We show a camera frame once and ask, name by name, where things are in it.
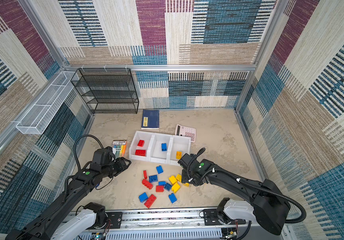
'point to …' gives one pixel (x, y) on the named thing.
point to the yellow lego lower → (175, 187)
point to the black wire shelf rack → (107, 89)
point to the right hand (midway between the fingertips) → (189, 181)
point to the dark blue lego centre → (167, 186)
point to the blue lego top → (159, 169)
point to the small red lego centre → (159, 188)
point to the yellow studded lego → (178, 177)
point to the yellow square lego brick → (178, 154)
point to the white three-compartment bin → (152, 145)
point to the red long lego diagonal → (147, 184)
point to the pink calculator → (184, 131)
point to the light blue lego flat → (162, 182)
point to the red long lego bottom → (150, 201)
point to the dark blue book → (150, 119)
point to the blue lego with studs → (153, 178)
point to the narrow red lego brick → (145, 174)
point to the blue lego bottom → (172, 198)
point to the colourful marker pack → (119, 148)
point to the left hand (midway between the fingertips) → (129, 161)
